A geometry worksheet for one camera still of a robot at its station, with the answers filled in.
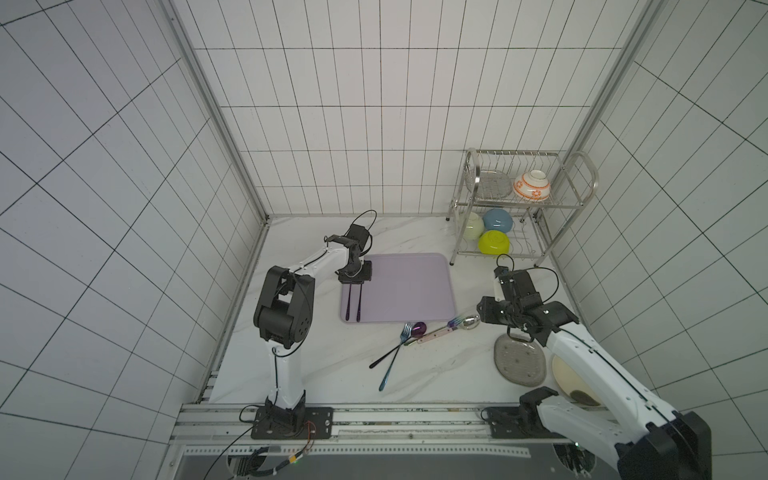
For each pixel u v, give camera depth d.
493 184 0.92
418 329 0.88
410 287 0.95
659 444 0.37
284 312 0.52
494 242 1.00
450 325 0.90
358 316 0.91
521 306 0.60
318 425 0.72
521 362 0.83
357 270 0.83
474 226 1.05
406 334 0.88
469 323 0.89
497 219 1.07
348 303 0.95
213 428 0.73
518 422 0.72
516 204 0.86
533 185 0.85
